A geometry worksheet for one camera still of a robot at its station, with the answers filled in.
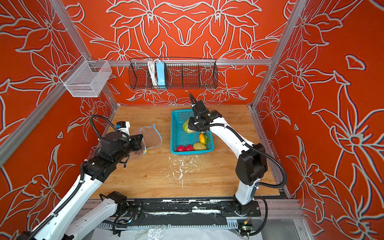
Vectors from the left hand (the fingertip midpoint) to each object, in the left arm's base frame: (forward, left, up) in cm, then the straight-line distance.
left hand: (142, 134), depth 72 cm
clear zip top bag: (+5, -1, -12) cm, 13 cm away
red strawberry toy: (+4, -18, -20) cm, 27 cm away
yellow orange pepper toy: (+13, -30, -21) cm, 39 cm away
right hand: (+12, -22, -7) cm, 26 cm away
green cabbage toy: (+12, -20, -8) cm, 25 cm away
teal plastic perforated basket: (+15, -15, -25) cm, 33 cm away
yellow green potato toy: (+7, -29, -21) cm, 37 cm away
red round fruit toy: (+5, -23, -21) cm, 31 cm away
